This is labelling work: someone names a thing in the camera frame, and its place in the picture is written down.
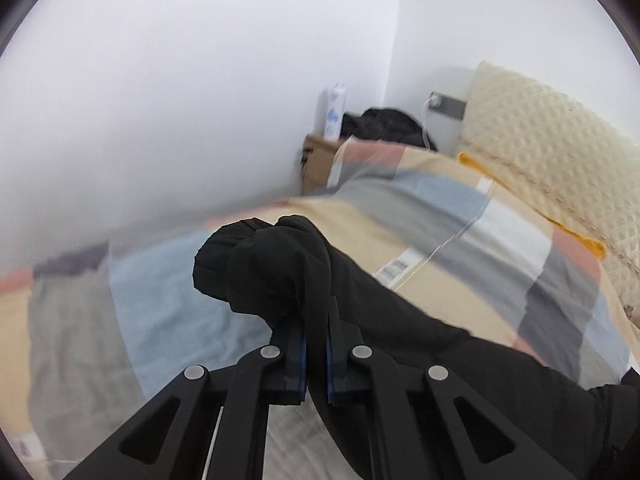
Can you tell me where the yellow pillow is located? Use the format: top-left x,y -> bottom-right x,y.
456,152 -> 608,261

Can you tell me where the grey wall socket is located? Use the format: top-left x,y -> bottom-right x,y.
427,92 -> 466,122

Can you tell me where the cream quilted headboard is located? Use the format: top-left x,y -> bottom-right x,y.
458,62 -> 639,316

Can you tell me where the plaid patchwork duvet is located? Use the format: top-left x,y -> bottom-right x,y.
1,142 -> 639,479

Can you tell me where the white charging cable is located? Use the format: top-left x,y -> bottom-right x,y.
420,95 -> 442,152

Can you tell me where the cardboard box nightstand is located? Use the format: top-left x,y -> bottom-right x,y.
300,133 -> 344,195

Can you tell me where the black puffer jacket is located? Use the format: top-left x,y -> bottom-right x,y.
193,216 -> 639,479

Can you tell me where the black clothes pile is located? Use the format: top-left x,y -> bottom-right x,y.
340,107 -> 437,152

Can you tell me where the white spray bottle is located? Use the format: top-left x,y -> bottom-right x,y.
323,82 -> 347,141

